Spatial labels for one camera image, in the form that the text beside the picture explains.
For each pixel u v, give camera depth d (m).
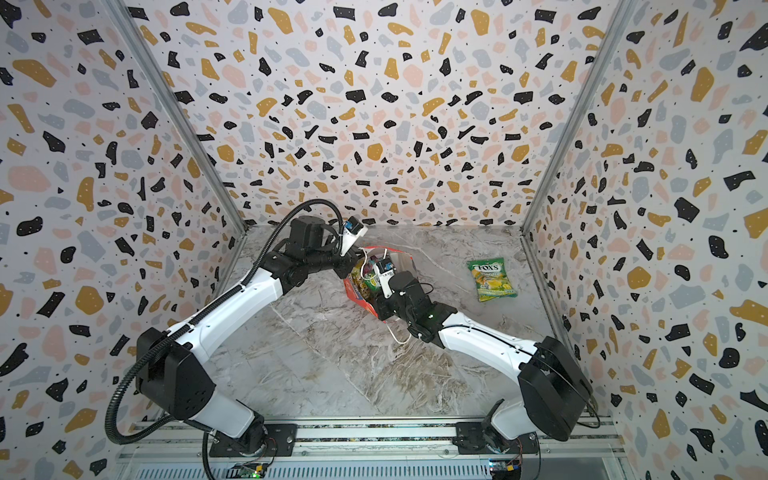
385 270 0.70
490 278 1.04
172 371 0.41
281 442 0.73
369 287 0.86
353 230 0.68
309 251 0.62
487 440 0.66
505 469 0.72
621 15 0.72
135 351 0.43
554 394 0.42
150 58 0.76
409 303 0.62
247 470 0.70
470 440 0.74
